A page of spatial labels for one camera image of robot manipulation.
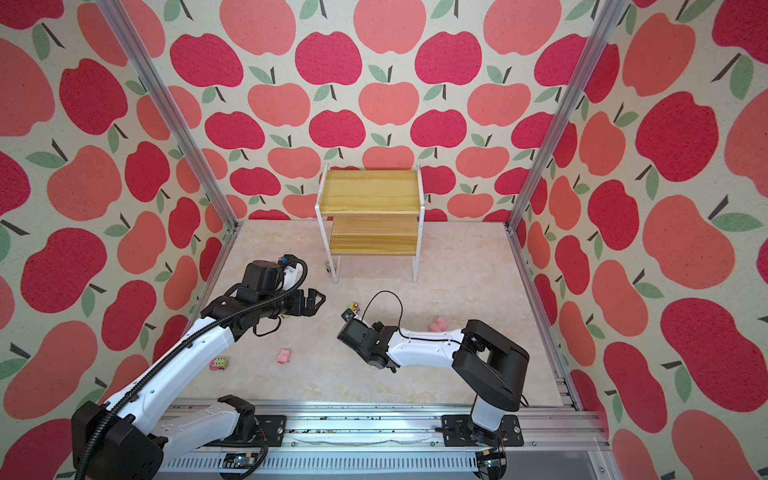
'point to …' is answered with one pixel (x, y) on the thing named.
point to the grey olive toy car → (328, 267)
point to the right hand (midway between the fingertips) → (376, 333)
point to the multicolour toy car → (354, 306)
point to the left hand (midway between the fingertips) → (316, 297)
